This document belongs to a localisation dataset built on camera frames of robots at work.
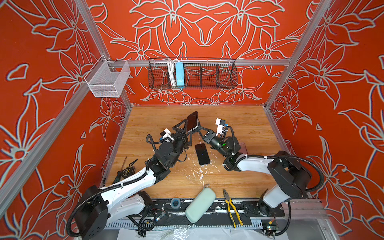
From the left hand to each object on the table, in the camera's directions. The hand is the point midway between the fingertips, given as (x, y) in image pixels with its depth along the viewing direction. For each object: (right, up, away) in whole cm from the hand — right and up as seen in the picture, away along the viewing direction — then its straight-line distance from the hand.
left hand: (190, 124), depth 67 cm
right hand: (+2, -3, +4) cm, 5 cm away
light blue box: (-6, +30, +22) cm, 38 cm away
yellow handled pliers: (+20, -40, +7) cm, 45 cm away
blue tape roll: (-8, -41, +8) cm, 43 cm away
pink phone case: (+34, -17, +28) cm, 47 cm away
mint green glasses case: (+4, -40, +5) cm, 41 cm away
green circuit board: (+38, -49, +1) cm, 62 cm away
